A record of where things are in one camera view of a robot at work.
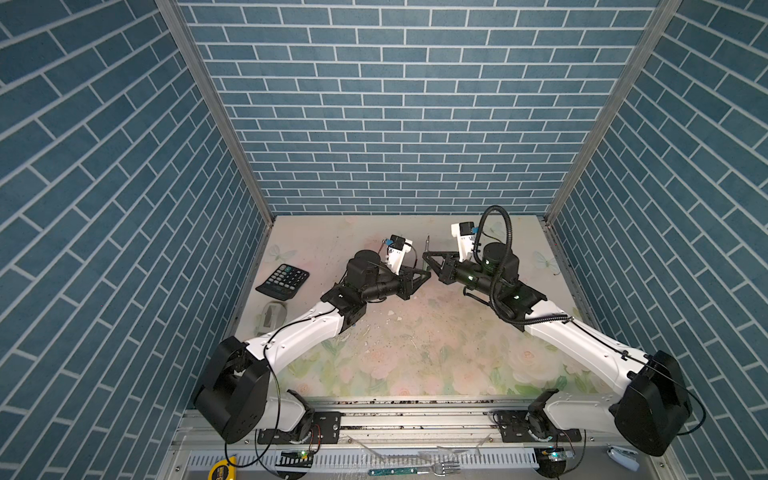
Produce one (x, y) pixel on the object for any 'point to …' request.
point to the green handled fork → (437, 469)
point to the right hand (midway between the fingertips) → (421, 253)
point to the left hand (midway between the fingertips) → (429, 277)
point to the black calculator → (284, 282)
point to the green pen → (427, 244)
